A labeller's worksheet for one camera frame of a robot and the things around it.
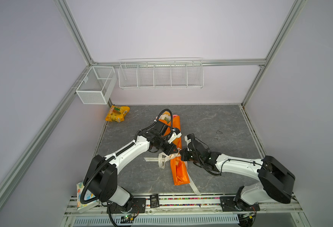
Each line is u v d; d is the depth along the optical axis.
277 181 0.43
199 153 0.64
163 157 0.90
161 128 0.67
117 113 1.09
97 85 1.01
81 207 0.69
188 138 0.77
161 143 0.69
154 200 0.74
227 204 0.73
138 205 0.74
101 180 0.42
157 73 1.03
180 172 0.81
